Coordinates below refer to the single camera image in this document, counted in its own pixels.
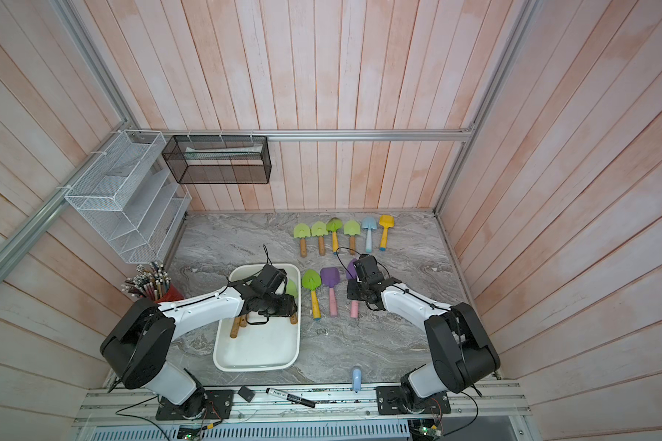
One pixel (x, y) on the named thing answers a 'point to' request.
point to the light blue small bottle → (357, 380)
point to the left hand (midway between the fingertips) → (289, 312)
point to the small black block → (245, 393)
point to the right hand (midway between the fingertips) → (353, 286)
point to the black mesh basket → (219, 159)
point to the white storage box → (271, 346)
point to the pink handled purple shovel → (330, 276)
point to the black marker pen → (291, 398)
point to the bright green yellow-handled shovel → (333, 225)
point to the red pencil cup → (154, 284)
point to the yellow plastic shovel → (385, 220)
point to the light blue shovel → (369, 222)
